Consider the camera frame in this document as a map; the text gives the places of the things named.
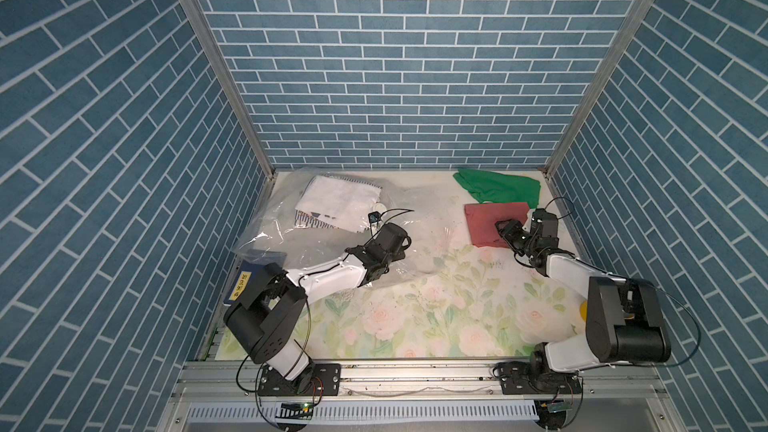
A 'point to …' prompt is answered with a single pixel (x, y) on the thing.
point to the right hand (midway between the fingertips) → (501, 227)
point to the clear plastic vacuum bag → (437, 242)
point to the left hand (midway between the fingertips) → (403, 246)
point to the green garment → (491, 187)
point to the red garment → (483, 217)
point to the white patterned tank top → (334, 202)
